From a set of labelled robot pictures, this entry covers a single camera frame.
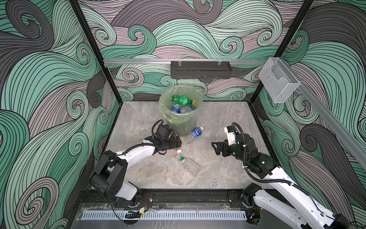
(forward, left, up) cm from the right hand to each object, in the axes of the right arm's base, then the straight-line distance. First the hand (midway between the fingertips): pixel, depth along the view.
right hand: (218, 142), depth 75 cm
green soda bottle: (+28, +20, +4) cm, 35 cm away
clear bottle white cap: (-7, +14, -19) cm, 25 cm away
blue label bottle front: (+25, +24, -1) cm, 35 cm away
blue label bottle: (+14, +11, -14) cm, 22 cm away
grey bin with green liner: (+27, +22, 0) cm, 34 cm away
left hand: (+6, +23, -11) cm, 27 cm away
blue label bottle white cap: (+21, +18, +2) cm, 28 cm away
